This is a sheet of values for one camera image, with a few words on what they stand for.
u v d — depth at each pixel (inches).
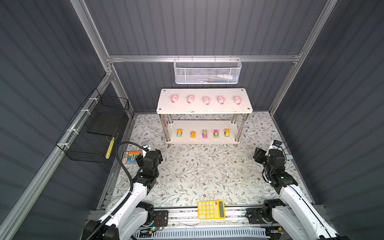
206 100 29.8
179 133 38.9
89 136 28.3
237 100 29.9
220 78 35.9
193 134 38.2
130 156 37.0
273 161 24.4
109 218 16.8
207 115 47.1
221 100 30.3
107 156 25.9
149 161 24.4
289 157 35.9
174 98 30.3
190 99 30.3
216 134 38.7
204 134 38.1
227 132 38.4
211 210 29.6
